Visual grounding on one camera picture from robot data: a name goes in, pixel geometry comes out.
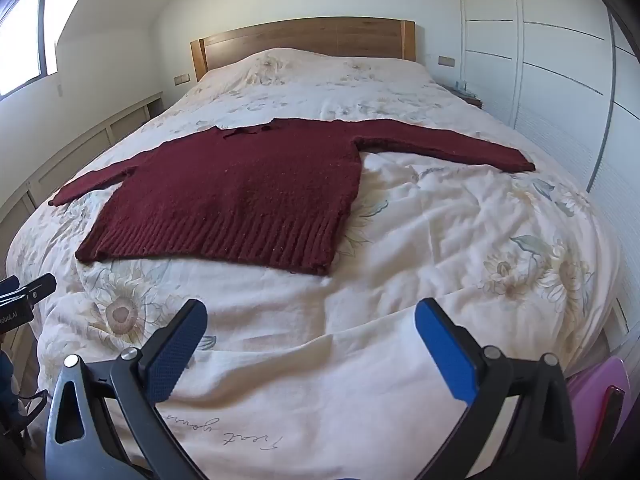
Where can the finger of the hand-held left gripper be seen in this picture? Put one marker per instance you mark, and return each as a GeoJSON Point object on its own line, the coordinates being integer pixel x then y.
{"type": "Point", "coordinates": [42, 285]}

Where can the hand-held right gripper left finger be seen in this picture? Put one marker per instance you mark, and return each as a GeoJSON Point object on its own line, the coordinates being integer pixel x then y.
{"type": "Point", "coordinates": [180, 350]}

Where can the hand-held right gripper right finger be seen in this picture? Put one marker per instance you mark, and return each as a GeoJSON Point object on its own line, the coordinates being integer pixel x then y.
{"type": "Point", "coordinates": [445, 355]}

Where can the dark red knitted sweater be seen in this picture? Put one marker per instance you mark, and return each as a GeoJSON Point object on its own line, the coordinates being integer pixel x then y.
{"type": "Point", "coordinates": [240, 190]}

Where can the person's blue clothing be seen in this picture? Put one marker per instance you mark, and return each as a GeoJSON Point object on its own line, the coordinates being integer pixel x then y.
{"type": "Point", "coordinates": [7, 380]}

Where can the bed with floral duvet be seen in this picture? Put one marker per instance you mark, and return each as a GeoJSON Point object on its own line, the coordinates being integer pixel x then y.
{"type": "Point", "coordinates": [400, 240]}

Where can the pink plastic object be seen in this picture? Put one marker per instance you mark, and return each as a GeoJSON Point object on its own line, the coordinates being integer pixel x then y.
{"type": "Point", "coordinates": [590, 400]}

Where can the window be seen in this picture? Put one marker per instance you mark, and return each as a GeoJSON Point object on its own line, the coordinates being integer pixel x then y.
{"type": "Point", "coordinates": [20, 35]}

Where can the wooden nightstand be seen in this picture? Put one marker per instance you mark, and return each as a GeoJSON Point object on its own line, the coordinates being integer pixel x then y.
{"type": "Point", "coordinates": [472, 102]}

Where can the small blue bottle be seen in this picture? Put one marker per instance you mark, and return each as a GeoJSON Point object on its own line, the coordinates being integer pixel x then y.
{"type": "Point", "coordinates": [462, 85]}

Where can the white wardrobe doors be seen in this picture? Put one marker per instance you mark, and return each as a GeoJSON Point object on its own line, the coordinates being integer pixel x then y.
{"type": "Point", "coordinates": [550, 50]}

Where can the wooden headboard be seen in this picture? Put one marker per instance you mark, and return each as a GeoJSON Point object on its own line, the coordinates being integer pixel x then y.
{"type": "Point", "coordinates": [300, 40]}

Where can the beige wall switch plate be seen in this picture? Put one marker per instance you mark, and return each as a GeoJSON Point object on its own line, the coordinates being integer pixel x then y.
{"type": "Point", "coordinates": [446, 60]}
{"type": "Point", "coordinates": [182, 79]}

